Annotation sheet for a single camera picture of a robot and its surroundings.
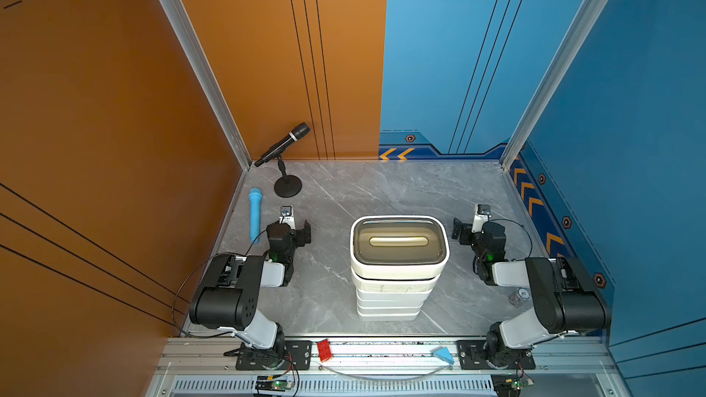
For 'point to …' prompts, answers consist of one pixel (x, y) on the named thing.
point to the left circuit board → (273, 383)
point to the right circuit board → (508, 384)
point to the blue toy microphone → (255, 194)
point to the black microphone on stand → (287, 186)
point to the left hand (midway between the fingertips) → (293, 218)
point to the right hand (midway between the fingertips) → (470, 220)
